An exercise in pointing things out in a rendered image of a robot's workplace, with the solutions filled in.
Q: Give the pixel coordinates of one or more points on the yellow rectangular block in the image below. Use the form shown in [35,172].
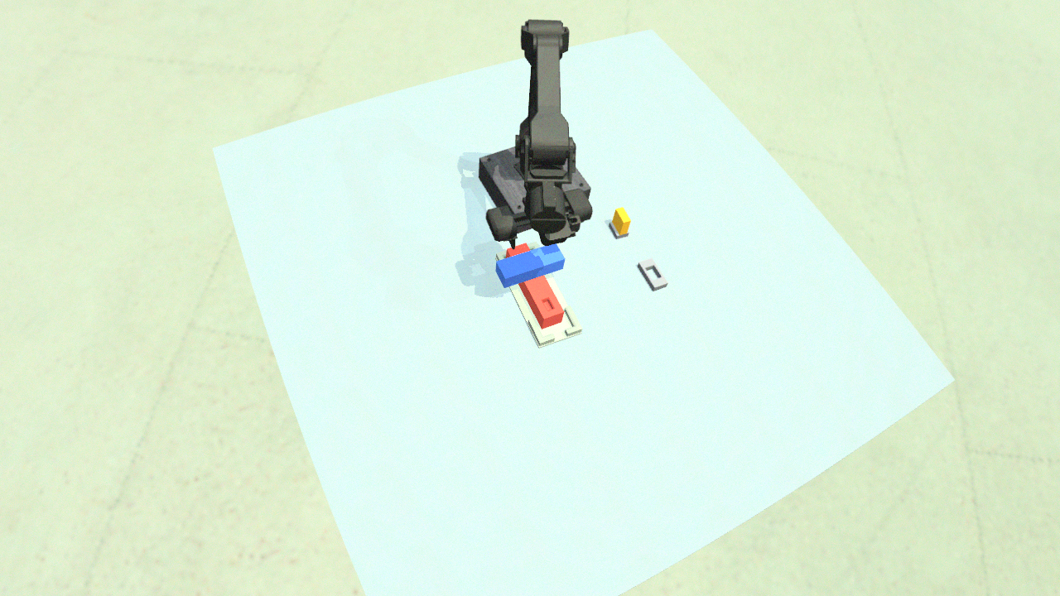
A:
[621,221]

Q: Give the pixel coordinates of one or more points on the white rectangular frame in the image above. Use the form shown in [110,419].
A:
[655,284]

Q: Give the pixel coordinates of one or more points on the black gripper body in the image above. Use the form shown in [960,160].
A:
[503,225]

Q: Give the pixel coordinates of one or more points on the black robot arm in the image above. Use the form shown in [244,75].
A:
[543,143]

